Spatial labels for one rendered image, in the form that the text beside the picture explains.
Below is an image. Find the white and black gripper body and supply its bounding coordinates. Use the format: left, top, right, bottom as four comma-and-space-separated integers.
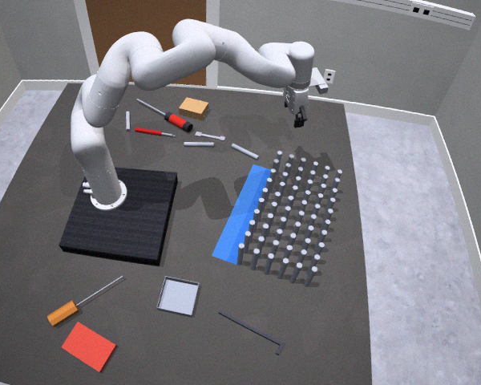
283, 86, 309, 115

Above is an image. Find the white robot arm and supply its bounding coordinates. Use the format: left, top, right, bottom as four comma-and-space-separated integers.
71, 19, 328, 211

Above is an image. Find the tan rectangular block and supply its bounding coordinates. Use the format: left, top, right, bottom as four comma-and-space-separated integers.
179, 97, 208, 120

